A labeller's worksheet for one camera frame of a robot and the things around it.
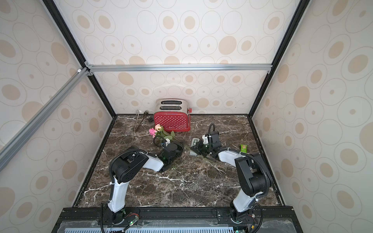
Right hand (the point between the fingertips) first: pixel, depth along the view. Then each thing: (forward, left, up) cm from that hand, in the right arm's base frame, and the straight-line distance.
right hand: (195, 147), depth 91 cm
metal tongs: (+35, +50, -5) cm, 61 cm away
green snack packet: (+6, -33, -8) cm, 34 cm away
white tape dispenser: (+5, +2, -3) cm, 6 cm away
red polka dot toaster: (+19, +16, +9) cm, 27 cm away
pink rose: (+9, +29, +2) cm, 31 cm away
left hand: (+4, +3, +1) cm, 6 cm away
